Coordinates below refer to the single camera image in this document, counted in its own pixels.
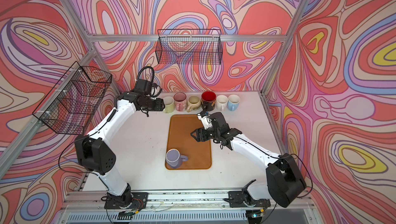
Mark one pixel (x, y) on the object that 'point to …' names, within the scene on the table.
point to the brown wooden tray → (199, 153)
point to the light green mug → (169, 103)
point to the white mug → (221, 101)
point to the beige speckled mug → (194, 102)
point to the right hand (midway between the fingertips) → (197, 136)
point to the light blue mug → (233, 101)
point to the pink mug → (180, 100)
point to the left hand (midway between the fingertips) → (163, 104)
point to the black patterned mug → (208, 100)
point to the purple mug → (174, 159)
